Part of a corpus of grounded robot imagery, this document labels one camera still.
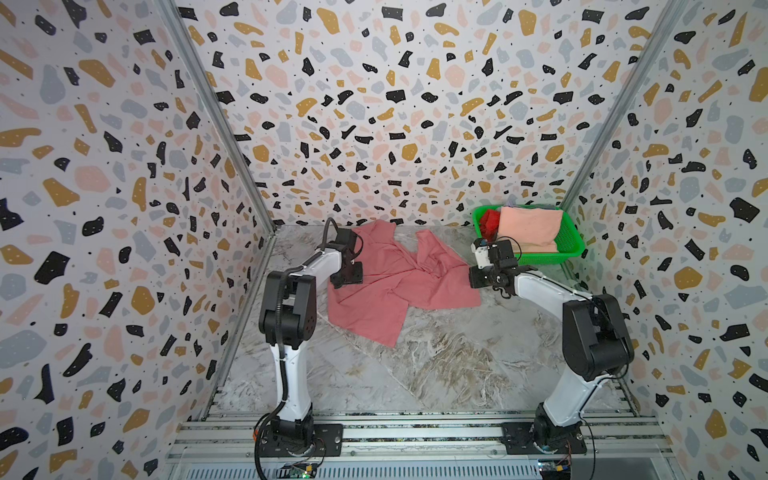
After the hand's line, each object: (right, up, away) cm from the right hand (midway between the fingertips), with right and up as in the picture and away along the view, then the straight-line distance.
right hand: (469, 266), depth 97 cm
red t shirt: (+10, +15, +13) cm, 23 cm away
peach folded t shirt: (+24, +12, +9) cm, 28 cm away
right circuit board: (+14, -48, -25) cm, 56 cm away
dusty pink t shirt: (-24, -5, +6) cm, 26 cm away
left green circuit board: (-46, -47, -27) cm, 71 cm away
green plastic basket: (+41, +8, +15) cm, 44 cm away
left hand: (-38, -2, +5) cm, 39 cm away
